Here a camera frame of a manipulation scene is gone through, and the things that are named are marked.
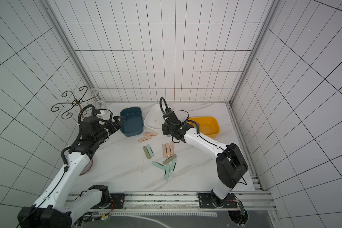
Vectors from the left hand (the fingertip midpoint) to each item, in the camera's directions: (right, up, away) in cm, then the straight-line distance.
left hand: (121, 123), depth 78 cm
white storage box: (+15, +1, +30) cm, 33 cm away
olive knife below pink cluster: (+27, -24, +10) cm, 37 cm away
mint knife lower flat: (+20, -26, +8) cm, 34 cm away
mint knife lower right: (+29, -27, +7) cm, 40 cm away
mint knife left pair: (+14, -19, +14) cm, 28 cm away
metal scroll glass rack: (-25, +11, 0) cm, 28 cm away
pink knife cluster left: (+24, -19, +13) cm, 33 cm away
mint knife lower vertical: (+26, -30, +5) cm, 40 cm away
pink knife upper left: (+11, -9, +23) cm, 27 cm away
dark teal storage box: (-2, -3, +30) cm, 30 cm away
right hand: (+28, +1, +10) cm, 29 cm away
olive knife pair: (+12, -20, +13) cm, 26 cm away
